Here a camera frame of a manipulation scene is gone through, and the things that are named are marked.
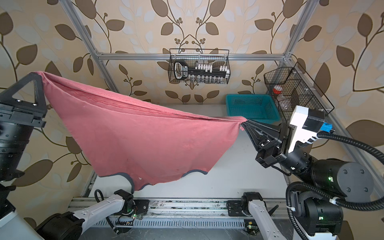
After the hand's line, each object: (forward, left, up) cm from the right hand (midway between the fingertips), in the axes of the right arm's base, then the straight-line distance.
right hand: (246, 125), depth 34 cm
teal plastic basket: (+58, -40, -56) cm, 90 cm away
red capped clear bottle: (+41, -33, -25) cm, 59 cm away
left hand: (+5, +42, +12) cm, 44 cm away
